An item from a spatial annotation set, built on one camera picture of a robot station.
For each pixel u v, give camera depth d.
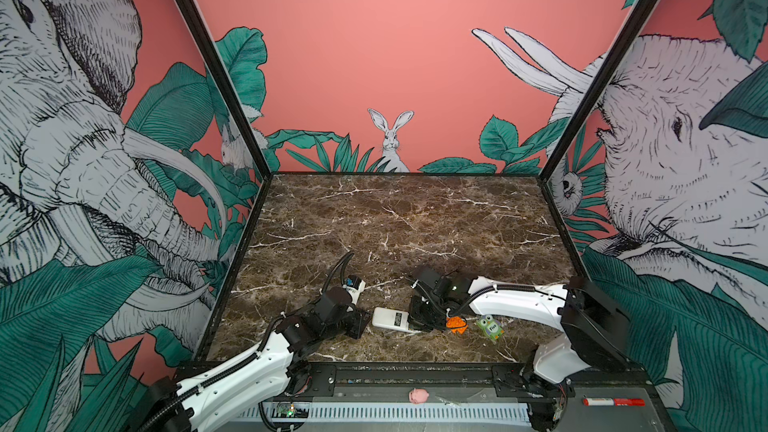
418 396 0.70
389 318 0.83
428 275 0.64
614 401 0.71
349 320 0.65
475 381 0.75
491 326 0.82
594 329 0.43
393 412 0.70
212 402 0.45
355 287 0.75
